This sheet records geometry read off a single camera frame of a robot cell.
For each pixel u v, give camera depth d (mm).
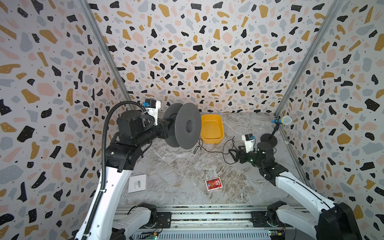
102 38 798
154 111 524
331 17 741
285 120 839
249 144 731
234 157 751
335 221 393
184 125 612
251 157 710
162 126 516
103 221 354
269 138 1057
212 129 1103
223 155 922
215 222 744
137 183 815
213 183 841
